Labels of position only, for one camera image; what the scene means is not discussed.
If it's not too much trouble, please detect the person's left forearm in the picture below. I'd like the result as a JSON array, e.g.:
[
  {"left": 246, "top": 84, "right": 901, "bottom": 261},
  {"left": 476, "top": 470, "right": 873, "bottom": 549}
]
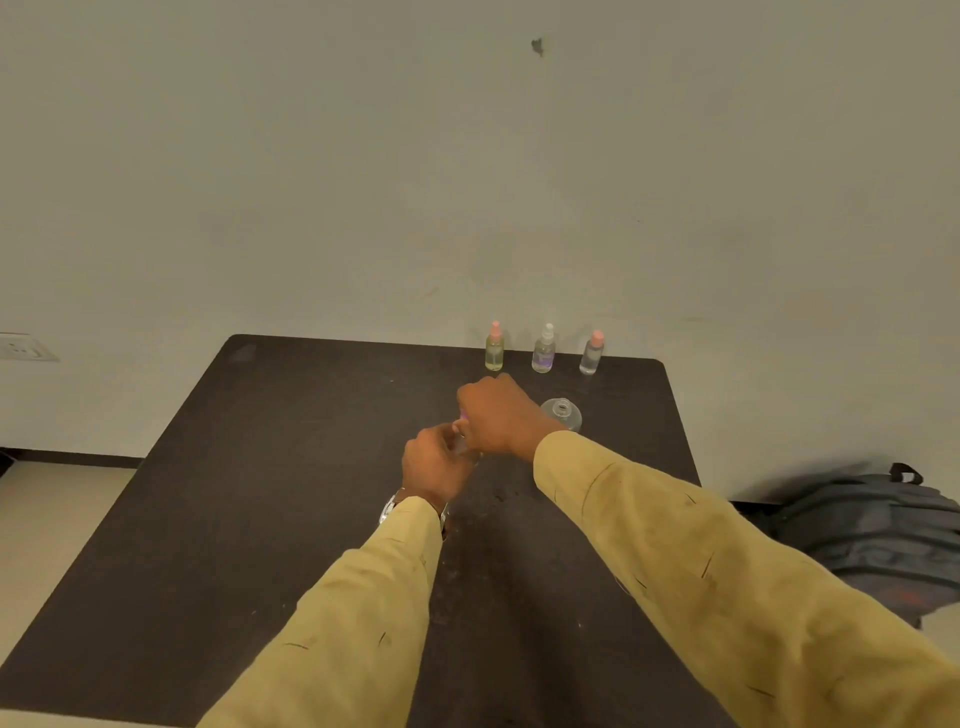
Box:
[{"left": 198, "top": 496, "right": 444, "bottom": 728}]

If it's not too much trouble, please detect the person's right hand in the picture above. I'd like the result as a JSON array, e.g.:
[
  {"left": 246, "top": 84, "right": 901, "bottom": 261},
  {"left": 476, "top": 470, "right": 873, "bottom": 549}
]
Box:
[{"left": 453, "top": 372, "right": 568, "bottom": 463}]

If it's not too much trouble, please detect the silver wristwatch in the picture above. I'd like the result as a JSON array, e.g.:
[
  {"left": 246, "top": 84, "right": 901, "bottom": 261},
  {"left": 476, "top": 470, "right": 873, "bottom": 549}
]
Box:
[{"left": 378, "top": 487, "right": 451, "bottom": 541}]

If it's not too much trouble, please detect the purple-tinted spray bottle white cap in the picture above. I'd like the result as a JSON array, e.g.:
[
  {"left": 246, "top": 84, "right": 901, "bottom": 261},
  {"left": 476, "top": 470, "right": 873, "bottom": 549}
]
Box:
[{"left": 530, "top": 323, "right": 558, "bottom": 375}]

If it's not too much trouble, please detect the grey backpack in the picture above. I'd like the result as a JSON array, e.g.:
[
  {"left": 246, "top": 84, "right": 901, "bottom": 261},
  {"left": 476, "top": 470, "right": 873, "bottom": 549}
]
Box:
[{"left": 749, "top": 463, "right": 960, "bottom": 628}]

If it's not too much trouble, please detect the large clear bottle blue label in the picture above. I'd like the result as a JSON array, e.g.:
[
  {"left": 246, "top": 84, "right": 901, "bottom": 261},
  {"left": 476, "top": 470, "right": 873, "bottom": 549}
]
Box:
[{"left": 539, "top": 398, "right": 584, "bottom": 434}]

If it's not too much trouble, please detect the person's left hand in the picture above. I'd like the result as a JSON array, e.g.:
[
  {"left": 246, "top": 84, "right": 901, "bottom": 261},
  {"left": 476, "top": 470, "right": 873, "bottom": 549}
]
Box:
[{"left": 401, "top": 421, "right": 481, "bottom": 519}]

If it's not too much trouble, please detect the person's right forearm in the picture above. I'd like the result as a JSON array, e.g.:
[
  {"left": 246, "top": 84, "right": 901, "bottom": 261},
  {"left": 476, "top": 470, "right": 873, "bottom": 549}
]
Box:
[{"left": 533, "top": 430, "right": 960, "bottom": 728}]

